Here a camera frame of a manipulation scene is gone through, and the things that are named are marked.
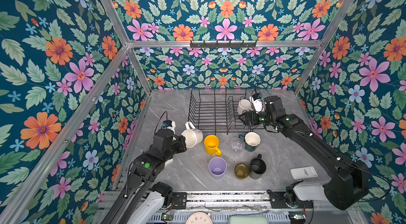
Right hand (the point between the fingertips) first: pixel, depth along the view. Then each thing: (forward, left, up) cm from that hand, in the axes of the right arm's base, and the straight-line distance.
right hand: (246, 113), depth 80 cm
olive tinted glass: (-22, +2, -21) cm, 31 cm away
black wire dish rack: (+17, +16, -18) cm, 29 cm away
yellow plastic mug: (-7, +19, -19) cm, 28 cm away
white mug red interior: (+14, -2, -10) cm, 17 cm away
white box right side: (-23, -30, -22) cm, 44 cm away
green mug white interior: (-7, -5, -17) cm, 19 cm away
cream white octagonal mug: (-12, +26, -1) cm, 29 cm away
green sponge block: (-43, +2, -19) cm, 47 cm away
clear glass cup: (-9, +4, -19) cm, 21 cm away
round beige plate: (-42, +23, -19) cm, 52 cm away
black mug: (-19, -7, -20) cm, 29 cm away
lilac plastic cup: (-20, +15, -22) cm, 33 cm away
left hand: (-13, +28, +1) cm, 31 cm away
